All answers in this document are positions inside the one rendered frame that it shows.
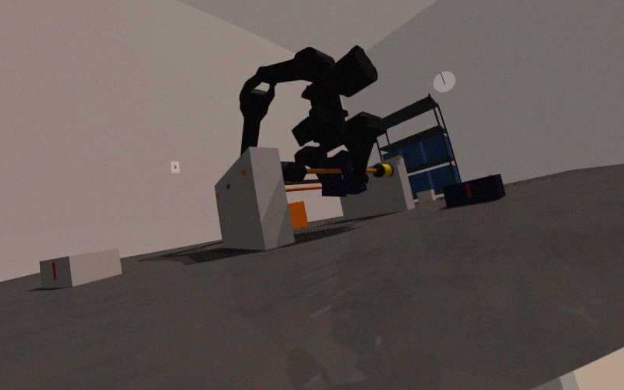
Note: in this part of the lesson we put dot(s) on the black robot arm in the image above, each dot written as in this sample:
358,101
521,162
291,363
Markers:
347,76

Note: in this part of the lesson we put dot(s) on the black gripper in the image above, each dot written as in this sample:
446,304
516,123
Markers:
357,134

